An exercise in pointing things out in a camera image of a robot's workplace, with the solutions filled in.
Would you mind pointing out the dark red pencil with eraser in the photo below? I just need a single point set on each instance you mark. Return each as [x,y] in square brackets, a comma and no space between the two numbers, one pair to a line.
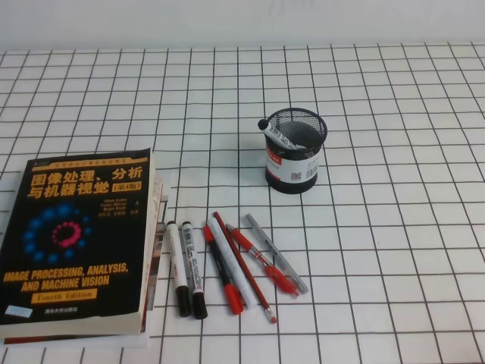
[249,277]

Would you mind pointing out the black image processing textbook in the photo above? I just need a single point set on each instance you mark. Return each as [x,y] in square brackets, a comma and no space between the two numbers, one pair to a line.
[76,252]

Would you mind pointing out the grey transparent pen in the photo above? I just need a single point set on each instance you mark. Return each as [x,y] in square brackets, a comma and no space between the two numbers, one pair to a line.
[287,268]

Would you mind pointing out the white marker with black cap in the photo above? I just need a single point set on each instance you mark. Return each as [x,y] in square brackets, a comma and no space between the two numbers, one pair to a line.
[288,143]

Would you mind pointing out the white marker black print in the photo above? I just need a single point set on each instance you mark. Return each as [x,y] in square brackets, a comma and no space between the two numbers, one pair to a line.
[196,291]

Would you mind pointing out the white pen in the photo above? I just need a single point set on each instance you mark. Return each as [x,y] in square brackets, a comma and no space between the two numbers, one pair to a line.
[231,262]

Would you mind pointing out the white book under textbook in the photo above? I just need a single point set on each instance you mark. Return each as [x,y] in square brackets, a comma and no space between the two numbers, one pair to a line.
[115,341]

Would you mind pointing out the red gel pen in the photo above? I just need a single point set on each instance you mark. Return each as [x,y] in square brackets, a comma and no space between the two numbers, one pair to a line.
[281,281]

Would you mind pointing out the white marker red print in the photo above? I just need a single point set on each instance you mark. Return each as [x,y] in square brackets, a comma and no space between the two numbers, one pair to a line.
[179,270]

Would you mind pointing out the black mesh pen holder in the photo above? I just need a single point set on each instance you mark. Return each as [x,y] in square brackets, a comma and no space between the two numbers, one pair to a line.
[295,174]

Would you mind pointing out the black pen red cap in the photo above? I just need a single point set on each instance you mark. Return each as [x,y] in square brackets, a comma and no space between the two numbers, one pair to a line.
[230,291]

